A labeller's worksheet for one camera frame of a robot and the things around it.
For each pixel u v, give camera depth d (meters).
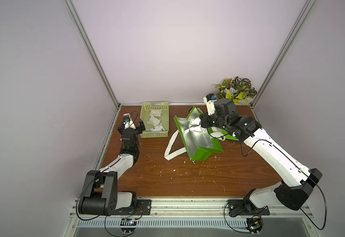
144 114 1.13
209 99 0.60
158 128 1.03
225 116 0.50
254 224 0.70
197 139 0.92
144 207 0.74
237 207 0.73
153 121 1.08
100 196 0.42
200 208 0.75
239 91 0.99
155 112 1.10
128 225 0.72
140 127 0.81
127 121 0.71
